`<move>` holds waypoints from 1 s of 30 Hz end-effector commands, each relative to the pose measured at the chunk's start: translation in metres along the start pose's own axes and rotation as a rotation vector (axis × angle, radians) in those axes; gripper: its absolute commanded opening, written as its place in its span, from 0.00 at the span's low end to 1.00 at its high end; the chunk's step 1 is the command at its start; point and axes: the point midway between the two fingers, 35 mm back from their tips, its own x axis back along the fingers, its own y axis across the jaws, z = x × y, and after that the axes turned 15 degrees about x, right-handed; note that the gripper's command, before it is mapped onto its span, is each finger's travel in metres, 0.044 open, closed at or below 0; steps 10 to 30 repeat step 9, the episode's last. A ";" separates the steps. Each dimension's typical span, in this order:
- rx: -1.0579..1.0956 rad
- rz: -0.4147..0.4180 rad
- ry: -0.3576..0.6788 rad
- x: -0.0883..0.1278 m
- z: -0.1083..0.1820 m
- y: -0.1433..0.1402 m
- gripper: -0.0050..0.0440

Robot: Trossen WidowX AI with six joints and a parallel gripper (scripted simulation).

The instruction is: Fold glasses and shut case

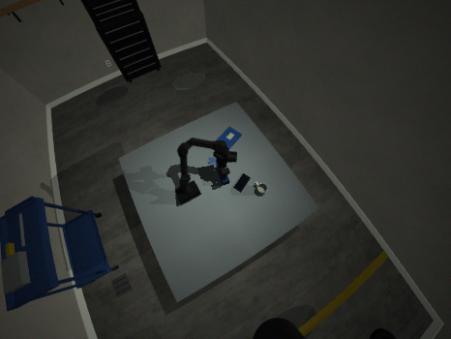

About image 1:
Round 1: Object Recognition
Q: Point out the grey mug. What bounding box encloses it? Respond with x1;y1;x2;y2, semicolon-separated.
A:
255;182;268;196

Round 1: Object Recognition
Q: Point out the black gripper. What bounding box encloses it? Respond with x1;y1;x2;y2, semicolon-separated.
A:
216;160;230;176

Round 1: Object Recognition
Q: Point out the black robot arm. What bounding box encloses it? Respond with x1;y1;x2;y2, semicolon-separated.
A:
177;138;237;196

